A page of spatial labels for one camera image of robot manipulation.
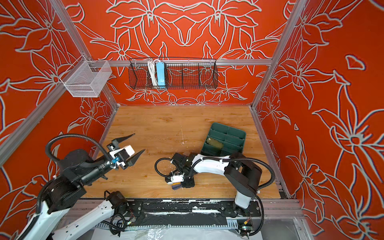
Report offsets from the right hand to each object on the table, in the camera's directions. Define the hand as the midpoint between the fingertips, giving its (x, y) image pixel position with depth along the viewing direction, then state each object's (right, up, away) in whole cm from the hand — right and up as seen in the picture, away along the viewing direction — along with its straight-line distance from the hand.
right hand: (182, 183), depth 82 cm
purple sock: (-3, +1, -6) cm, 6 cm away
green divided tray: (+25, +22, +11) cm, 35 cm away
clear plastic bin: (-61, +62, +11) cm, 87 cm away
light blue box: (-14, +63, +8) cm, 65 cm away
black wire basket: (-2, +66, +16) cm, 68 cm away
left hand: (-16, +29, -27) cm, 42 cm away
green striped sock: (+18, +22, +9) cm, 30 cm away
